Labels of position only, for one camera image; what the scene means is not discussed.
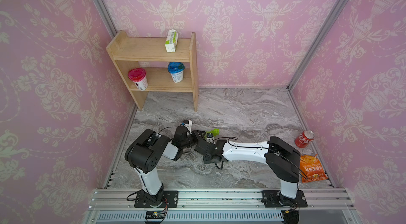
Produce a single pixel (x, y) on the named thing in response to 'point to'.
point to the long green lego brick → (212, 131)
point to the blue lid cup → (176, 68)
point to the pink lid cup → (138, 75)
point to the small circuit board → (156, 215)
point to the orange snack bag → (311, 169)
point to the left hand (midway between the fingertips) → (205, 134)
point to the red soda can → (304, 138)
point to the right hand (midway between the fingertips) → (208, 158)
